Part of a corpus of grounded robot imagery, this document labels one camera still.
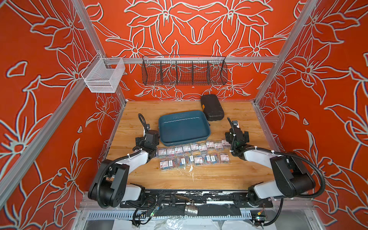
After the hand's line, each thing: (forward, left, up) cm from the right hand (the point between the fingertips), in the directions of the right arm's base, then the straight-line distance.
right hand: (238, 130), depth 91 cm
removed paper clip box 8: (-6, +8, -6) cm, 12 cm away
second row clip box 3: (-17, +30, -6) cm, 35 cm away
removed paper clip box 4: (-11, +34, -6) cm, 36 cm away
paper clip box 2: (-22, +47, -6) cm, 52 cm away
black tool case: (+25, +14, -4) cm, 29 cm away
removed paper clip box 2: (-14, +44, -5) cm, 46 cm away
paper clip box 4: (-16, +10, -6) cm, 20 cm away
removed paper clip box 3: (-12, +39, -6) cm, 41 cm away
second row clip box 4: (-17, +16, -6) cm, 24 cm away
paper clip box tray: (-18, +26, -6) cm, 32 cm away
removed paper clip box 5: (-10, +28, -5) cm, 30 cm away
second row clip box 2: (-18, +36, -6) cm, 41 cm away
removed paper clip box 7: (-9, +13, -6) cm, 17 cm away
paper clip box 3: (-18, +20, -7) cm, 28 cm away
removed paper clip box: (-14, +49, -5) cm, 51 cm away
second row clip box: (-21, +43, -6) cm, 48 cm away
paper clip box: (-8, +18, -5) cm, 21 cm away
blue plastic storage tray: (+8, +41, -9) cm, 43 cm away
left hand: (-4, +60, -1) cm, 60 cm away
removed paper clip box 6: (-10, +23, -6) cm, 26 cm away
